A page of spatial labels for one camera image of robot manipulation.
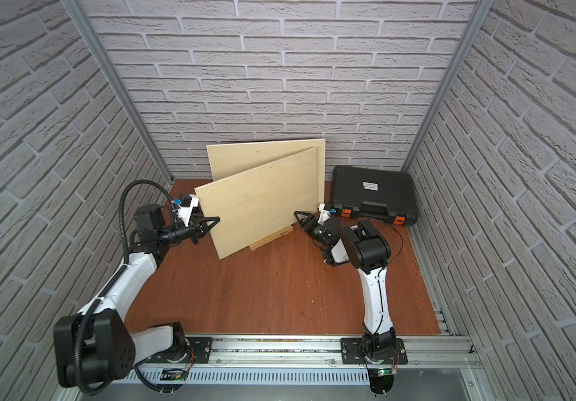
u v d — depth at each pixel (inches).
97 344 15.9
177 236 26.9
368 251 22.8
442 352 30.5
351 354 28.8
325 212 37.2
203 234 29.1
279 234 37.3
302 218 37.0
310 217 35.7
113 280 19.0
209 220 29.5
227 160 35.4
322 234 35.0
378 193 42.0
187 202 26.8
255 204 32.6
